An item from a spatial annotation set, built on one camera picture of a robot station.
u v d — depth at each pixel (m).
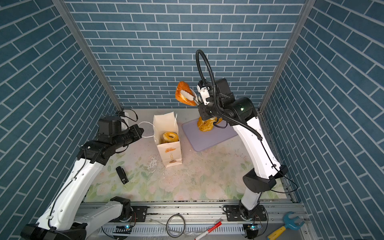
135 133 0.62
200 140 1.02
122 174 0.84
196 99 0.66
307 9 0.72
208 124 1.04
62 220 0.37
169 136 0.93
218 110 0.42
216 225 0.70
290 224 0.69
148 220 0.72
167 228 0.69
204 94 0.56
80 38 0.81
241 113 0.40
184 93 0.71
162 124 0.82
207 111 0.56
